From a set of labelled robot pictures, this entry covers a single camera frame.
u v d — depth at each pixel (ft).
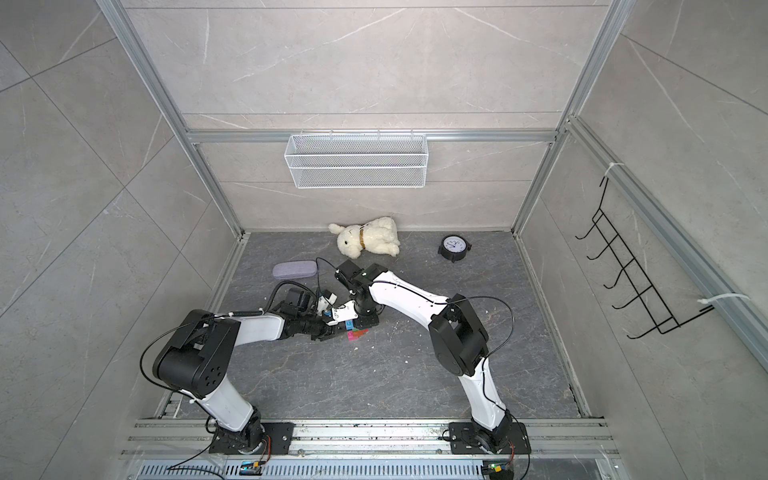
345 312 2.51
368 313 2.49
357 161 3.32
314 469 2.30
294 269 3.41
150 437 2.46
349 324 2.73
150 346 1.46
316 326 2.68
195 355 1.56
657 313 1.99
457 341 1.66
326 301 2.93
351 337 2.94
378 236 3.50
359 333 2.96
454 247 3.65
